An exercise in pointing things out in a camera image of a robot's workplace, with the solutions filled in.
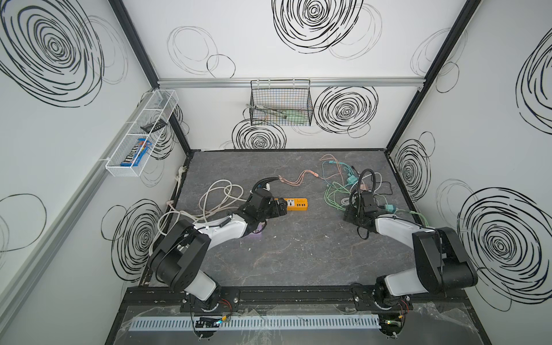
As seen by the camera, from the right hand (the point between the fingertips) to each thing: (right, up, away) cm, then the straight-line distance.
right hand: (351, 214), depth 94 cm
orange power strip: (-25, +4, +1) cm, 25 cm away
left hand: (-31, +5, -5) cm, 32 cm away
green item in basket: (-26, +41, -7) cm, 49 cm away
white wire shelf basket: (-82, +37, -12) cm, 91 cm away
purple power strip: (-40, -4, -20) cm, 45 cm away
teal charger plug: (+17, +3, -1) cm, 17 cm away
